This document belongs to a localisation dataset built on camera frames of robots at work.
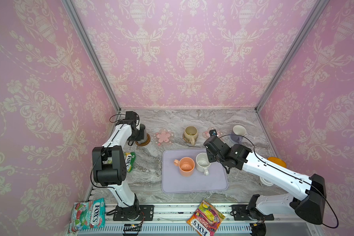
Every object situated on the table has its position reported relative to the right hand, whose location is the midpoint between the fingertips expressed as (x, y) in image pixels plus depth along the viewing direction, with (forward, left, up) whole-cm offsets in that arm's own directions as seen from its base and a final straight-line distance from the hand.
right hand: (212, 150), depth 78 cm
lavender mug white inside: (+16, -21, -12) cm, 28 cm away
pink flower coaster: (+21, +28, -16) cm, 39 cm away
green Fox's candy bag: (-24, +64, -14) cm, 70 cm away
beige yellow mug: (+21, +9, -13) cm, 26 cm away
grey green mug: (+22, +41, -4) cm, 46 cm away
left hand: (+16, +43, -8) cm, 46 cm away
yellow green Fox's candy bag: (+4, +49, -16) cm, 51 cm away
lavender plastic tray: (-10, +22, -16) cm, 29 cm away
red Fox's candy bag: (-29, +6, -15) cm, 33 cm away
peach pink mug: (-1, +14, -16) cm, 21 cm away
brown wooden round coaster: (+17, +41, -16) cm, 47 cm away
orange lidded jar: (-5, -36, -8) cm, 38 cm away
